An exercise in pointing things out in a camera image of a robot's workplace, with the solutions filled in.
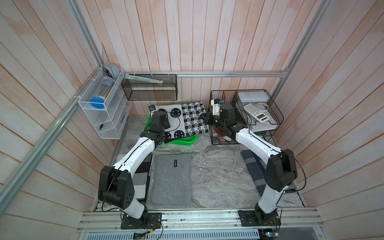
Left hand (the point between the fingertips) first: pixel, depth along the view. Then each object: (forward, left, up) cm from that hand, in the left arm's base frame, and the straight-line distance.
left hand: (162, 120), depth 87 cm
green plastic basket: (-5, -14, -15) cm, 21 cm away
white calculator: (+7, -58, -1) cm, 59 cm away
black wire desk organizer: (-1, -65, -8) cm, 65 cm away
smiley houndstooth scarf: (-1, -13, +1) cm, 13 cm away
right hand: (+2, -22, +3) cm, 22 cm away
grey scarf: (-29, -5, -19) cm, 35 cm away
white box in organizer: (+23, -65, 0) cm, 69 cm away
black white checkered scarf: (-26, +13, -21) cm, 36 cm away
